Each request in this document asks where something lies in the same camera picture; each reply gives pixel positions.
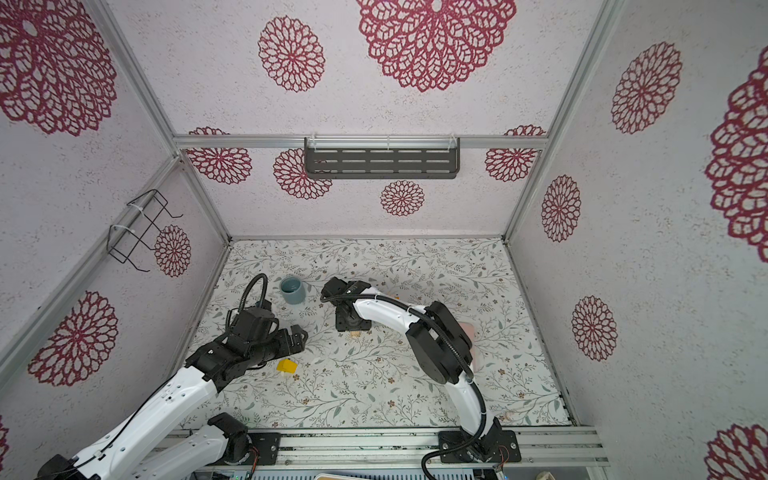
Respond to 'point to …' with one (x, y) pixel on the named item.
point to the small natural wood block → (355, 333)
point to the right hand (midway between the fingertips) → (348, 321)
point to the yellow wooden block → (287, 365)
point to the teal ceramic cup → (293, 290)
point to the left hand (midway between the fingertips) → (294, 344)
